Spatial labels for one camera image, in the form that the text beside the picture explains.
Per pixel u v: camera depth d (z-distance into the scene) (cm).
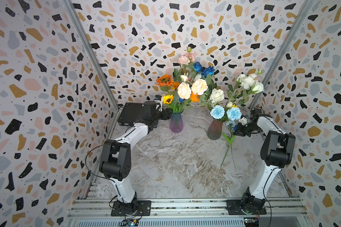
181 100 84
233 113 72
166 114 82
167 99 83
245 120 93
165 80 75
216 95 75
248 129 84
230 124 107
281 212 75
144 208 73
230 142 97
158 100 80
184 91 65
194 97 76
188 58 86
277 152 55
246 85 78
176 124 104
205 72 75
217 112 73
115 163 48
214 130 97
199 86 64
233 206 74
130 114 110
